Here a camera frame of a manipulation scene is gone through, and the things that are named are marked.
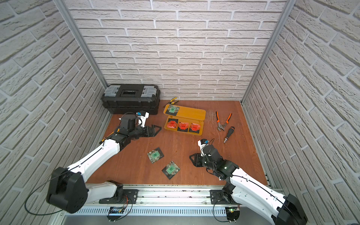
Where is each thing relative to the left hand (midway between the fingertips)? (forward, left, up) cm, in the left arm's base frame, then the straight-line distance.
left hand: (158, 126), depth 82 cm
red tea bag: (+14, -7, -17) cm, 23 cm away
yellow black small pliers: (+36, -5, -16) cm, 40 cm away
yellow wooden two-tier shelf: (+10, -16, -7) cm, 20 cm away
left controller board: (-41, +21, -21) cm, 50 cm away
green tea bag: (+16, -8, -4) cm, 18 cm away
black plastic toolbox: (+27, +24, -3) cm, 36 cm away
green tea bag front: (-20, -7, -18) cm, 28 cm away
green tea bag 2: (-10, +3, -19) cm, 21 cm away
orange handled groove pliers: (+12, -43, -17) cm, 48 cm away
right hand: (-16, -21, -9) cm, 27 cm away
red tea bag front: (+11, -15, -17) cm, 25 cm away
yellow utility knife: (+3, +41, -20) cm, 46 cm away
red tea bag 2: (+9, -24, -16) cm, 30 cm away
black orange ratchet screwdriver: (+5, -49, -15) cm, 51 cm away
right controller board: (-42, -40, -18) cm, 61 cm away
